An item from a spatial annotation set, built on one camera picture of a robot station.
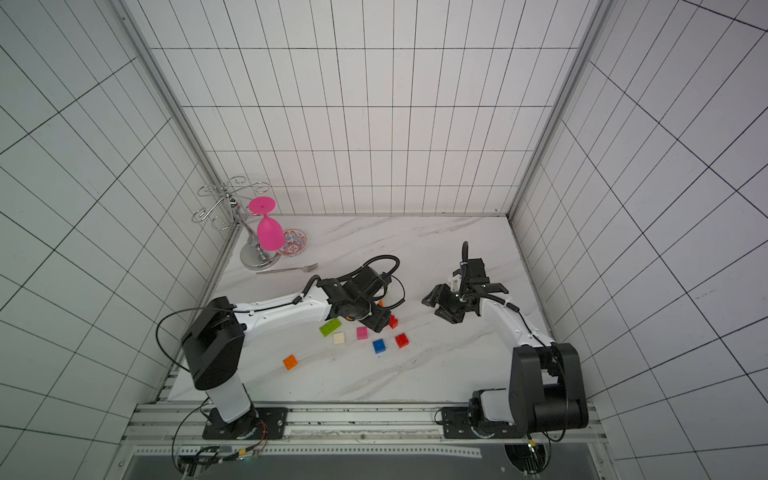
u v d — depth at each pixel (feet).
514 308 1.77
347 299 2.04
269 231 2.95
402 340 2.80
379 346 2.79
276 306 1.70
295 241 3.61
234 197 2.84
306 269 3.40
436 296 2.53
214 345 1.47
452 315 2.54
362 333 2.87
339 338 2.80
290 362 2.69
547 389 1.36
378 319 2.44
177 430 2.26
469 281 2.27
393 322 2.90
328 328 2.90
